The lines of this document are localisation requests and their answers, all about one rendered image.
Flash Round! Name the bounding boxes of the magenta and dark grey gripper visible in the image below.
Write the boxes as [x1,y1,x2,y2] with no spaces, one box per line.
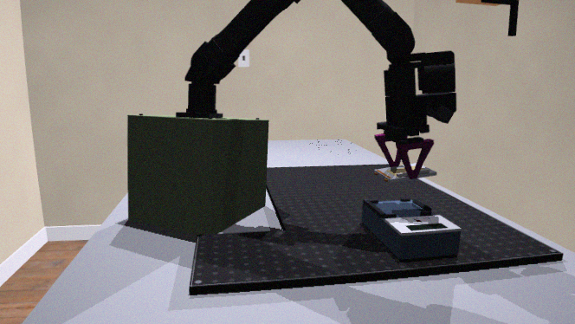
[375,94,434,179]

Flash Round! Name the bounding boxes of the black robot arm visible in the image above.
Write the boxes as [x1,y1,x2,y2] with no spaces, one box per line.
[176,0,456,126]

